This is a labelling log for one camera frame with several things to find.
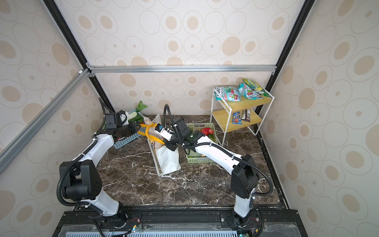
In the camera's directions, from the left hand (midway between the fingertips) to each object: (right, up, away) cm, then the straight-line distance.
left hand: (143, 122), depth 87 cm
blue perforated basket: (0, -6, -2) cm, 7 cm away
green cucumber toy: (-12, +4, +24) cm, 27 cm away
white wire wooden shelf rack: (+50, +3, -8) cm, 51 cm away
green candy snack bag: (+49, +16, -4) cm, 52 cm away
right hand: (+15, -9, -7) cm, 19 cm away
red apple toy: (+39, -5, +18) cm, 43 cm away
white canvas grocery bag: (+14, -22, -3) cm, 26 cm away
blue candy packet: (+59, +3, +9) cm, 59 cm away
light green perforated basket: (+41, -5, +16) cm, 44 cm away
